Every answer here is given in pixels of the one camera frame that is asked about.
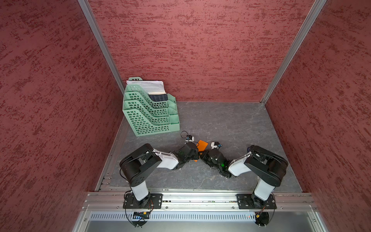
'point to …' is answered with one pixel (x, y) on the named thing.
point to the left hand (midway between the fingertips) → (197, 152)
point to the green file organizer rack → (144, 117)
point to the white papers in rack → (151, 87)
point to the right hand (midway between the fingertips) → (197, 155)
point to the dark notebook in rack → (158, 96)
